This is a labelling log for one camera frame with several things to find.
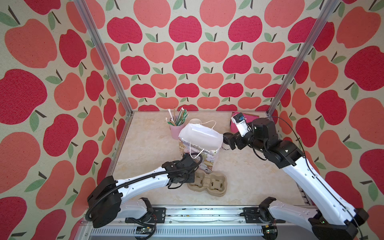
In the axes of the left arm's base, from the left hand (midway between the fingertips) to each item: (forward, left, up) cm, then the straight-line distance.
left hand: (195, 179), depth 80 cm
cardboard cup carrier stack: (-2, -11, -1) cm, 11 cm away
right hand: (+13, -20, +26) cm, 36 cm away
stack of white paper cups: (+37, -2, +6) cm, 38 cm away
